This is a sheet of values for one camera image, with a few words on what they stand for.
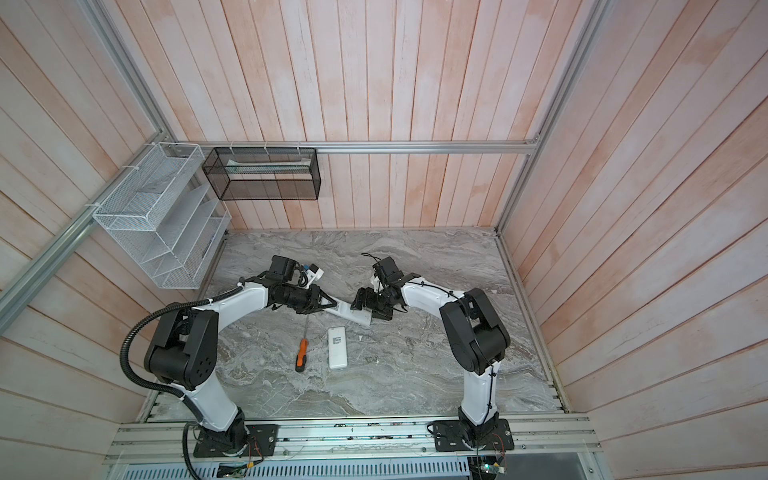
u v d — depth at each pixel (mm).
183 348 478
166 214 732
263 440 733
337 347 880
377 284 797
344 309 896
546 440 745
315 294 820
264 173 1044
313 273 875
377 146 962
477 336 501
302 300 815
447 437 731
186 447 686
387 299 731
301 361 842
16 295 514
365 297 845
